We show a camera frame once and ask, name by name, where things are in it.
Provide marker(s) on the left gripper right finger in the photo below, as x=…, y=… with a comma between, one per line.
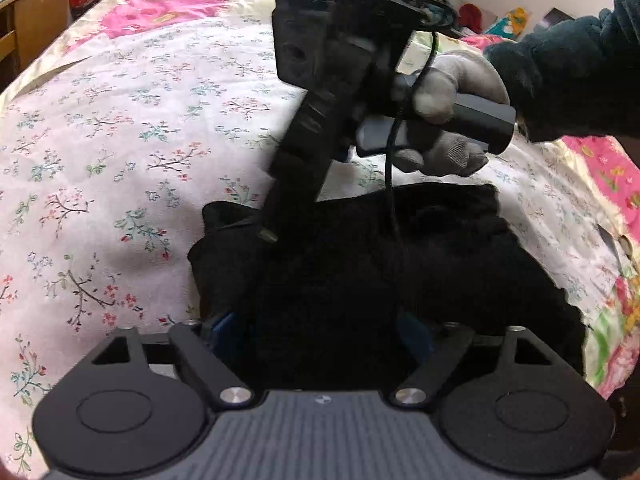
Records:
x=439, y=351

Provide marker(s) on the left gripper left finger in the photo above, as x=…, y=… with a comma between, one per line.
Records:
x=200, y=369

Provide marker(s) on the black pants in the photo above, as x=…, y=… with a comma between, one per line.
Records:
x=323, y=307

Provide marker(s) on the dark fleece sleeve forearm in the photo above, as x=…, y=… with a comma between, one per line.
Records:
x=577, y=78

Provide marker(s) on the grey gloved right hand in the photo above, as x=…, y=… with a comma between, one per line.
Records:
x=451, y=73

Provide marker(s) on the floral bed quilt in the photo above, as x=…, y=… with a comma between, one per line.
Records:
x=146, y=110

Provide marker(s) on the wooden desk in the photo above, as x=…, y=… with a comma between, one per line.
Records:
x=28, y=27

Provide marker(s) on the clothes pile by wall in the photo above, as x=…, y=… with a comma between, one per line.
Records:
x=511, y=25

